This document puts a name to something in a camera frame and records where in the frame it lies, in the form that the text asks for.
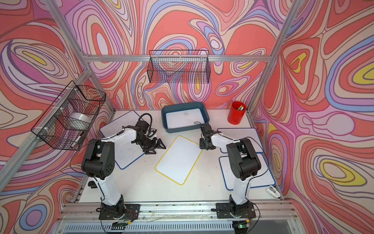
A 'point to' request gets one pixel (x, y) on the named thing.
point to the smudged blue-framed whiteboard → (184, 118)
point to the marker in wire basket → (79, 137)
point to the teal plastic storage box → (195, 105)
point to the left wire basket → (67, 121)
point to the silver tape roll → (80, 121)
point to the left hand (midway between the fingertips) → (162, 150)
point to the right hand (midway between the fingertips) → (206, 148)
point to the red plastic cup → (237, 110)
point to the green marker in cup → (240, 107)
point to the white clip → (272, 191)
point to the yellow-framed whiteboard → (179, 160)
